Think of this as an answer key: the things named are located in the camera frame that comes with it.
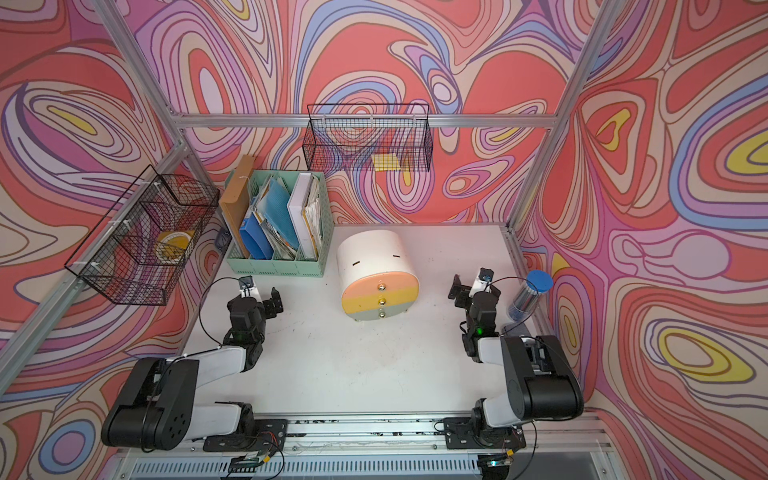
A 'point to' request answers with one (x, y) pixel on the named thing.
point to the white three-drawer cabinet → (364, 251)
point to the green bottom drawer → (379, 314)
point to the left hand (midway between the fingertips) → (261, 291)
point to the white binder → (295, 207)
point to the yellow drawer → (380, 299)
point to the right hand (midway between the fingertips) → (472, 285)
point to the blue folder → (256, 238)
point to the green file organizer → (310, 267)
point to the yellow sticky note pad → (385, 162)
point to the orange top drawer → (380, 282)
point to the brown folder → (234, 199)
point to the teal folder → (276, 207)
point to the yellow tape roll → (172, 245)
